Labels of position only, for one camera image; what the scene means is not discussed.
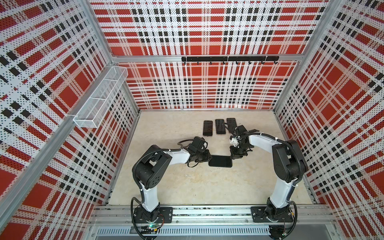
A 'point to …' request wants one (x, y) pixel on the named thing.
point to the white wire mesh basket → (94, 110)
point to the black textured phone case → (220, 161)
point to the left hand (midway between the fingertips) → (211, 160)
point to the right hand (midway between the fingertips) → (233, 158)
